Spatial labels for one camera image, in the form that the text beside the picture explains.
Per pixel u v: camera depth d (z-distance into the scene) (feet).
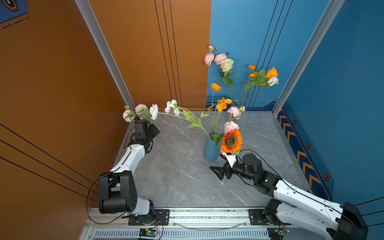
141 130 2.19
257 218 2.38
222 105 2.33
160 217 2.44
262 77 2.82
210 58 2.78
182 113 2.23
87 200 1.45
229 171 2.14
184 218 2.47
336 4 2.25
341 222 1.32
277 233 2.31
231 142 1.87
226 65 2.58
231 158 2.10
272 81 2.65
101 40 2.64
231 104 2.37
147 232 2.32
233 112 2.39
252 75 2.91
